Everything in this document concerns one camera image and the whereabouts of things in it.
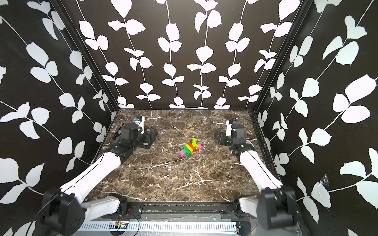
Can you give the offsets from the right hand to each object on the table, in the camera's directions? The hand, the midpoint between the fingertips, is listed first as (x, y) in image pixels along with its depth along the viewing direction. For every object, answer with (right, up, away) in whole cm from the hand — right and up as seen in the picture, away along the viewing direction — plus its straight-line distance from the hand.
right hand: (220, 132), depth 86 cm
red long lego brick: (-16, -10, +10) cm, 22 cm away
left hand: (-41, +3, -3) cm, 41 cm away
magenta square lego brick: (-23, -14, +7) cm, 28 cm away
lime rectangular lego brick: (-19, -10, +10) cm, 24 cm away
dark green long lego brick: (-20, -13, +8) cm, 25 cm away
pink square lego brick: (-11, -10, +10) cm, 18 cm away
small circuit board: (-53, -46, -14) cm, 71 cm away
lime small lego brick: (-15, -7, +15) cm, 22 cm away
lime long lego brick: (-14, -10, +11) cm, 20 cm away
